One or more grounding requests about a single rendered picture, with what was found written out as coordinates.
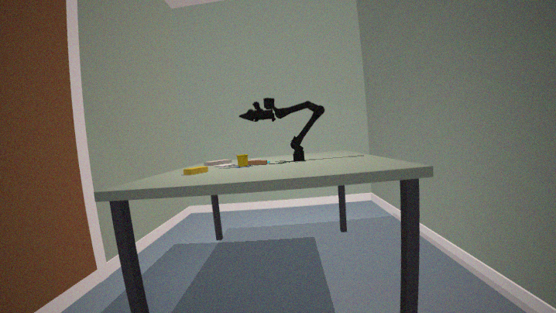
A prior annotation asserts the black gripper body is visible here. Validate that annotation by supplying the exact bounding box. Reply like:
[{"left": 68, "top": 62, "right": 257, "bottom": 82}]
[{"left": 249, "top": 109, "right": 265, "bottom": 122}]

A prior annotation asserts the yellow rectangular block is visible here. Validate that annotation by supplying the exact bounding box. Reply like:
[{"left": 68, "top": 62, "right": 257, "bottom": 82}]
[{"left": 184, "top": 167, "right": 208, "bottom": 175}]

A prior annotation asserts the yellow translucent cup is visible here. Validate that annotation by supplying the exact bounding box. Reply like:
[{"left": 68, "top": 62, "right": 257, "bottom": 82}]
[{"left": 237, "top": 154, "right": 248, "bottom": 167}]

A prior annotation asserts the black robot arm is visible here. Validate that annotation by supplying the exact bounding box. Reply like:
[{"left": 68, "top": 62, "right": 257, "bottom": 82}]
[{"left": 252, "top": 98, "right": 324, "bottom": 161}]

